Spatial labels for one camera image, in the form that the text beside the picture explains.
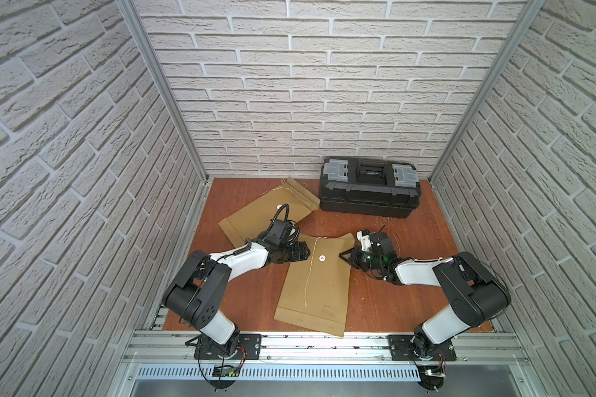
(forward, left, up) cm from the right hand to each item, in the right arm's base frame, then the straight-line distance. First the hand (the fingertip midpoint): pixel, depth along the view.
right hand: (341, 254), depth 91 cm
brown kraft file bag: (-13, +12, -2) cm, 17 cm away
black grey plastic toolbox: (+20, -13, +15) cm, 28 cm away
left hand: (+2, +13, +2) cm, 14 cm away
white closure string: (-5, +12, -1) cm, 14 cm away
